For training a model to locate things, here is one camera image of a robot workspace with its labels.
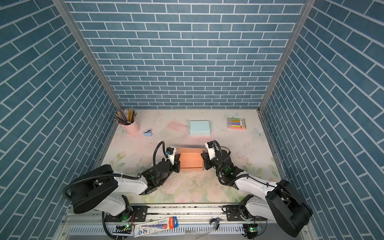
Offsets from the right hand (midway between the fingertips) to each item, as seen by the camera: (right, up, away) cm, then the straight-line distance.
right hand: (200, 153), depth 84 cm
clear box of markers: (+27, +17, +27) cm, 42 cm away
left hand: (-11, -2, +1) cm, 11 cm away
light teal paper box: (-1, +14, +21) cm, 25 cm away
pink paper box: (-6, -5, +8) cm, 11 cm away
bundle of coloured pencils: (-51, +21, +15) cm, 57 cm away
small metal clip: (+7, -30, -13) cm, 34 cm away
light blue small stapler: (-38, +10, +21) cm, 44 cm away
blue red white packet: (-21, -31, -15) cm, 41 cm away
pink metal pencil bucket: (-46, +13, +16) cm, 50 cm away
